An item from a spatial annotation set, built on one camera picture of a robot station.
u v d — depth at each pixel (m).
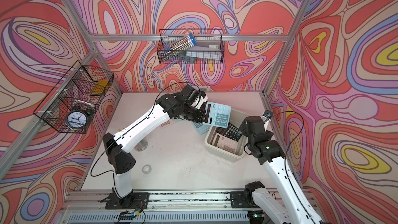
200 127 0.99
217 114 0.77
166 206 0.72
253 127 0.52
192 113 0.63
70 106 0.74
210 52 0.88
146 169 0.83
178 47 0.79
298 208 0.39
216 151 0.76
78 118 0.68
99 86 0.78
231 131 0.96
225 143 0.88
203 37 0.88
